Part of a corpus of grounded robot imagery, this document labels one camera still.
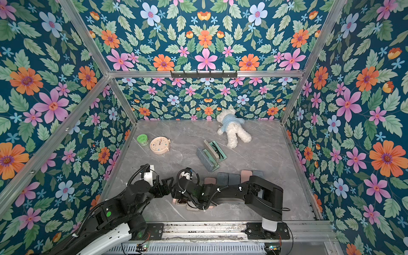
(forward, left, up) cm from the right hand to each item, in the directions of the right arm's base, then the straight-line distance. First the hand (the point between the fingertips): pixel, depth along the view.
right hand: (173, 186), depth 78 cm
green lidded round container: (+33, +29, -4) cm, 45 cm away
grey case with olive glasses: (+17, -15, -2) cm, 23 cm away
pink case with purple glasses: (+11, -37, -7) cm, 40 cm away
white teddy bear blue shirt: (+45, -29, 0) cm, 54 cm away
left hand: (0, 0, +7) cm, 7 cm away
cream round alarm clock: (+31, +17, -7) cm, 36 cm away
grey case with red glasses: (+13, -45, -8) cm, 48 cm away
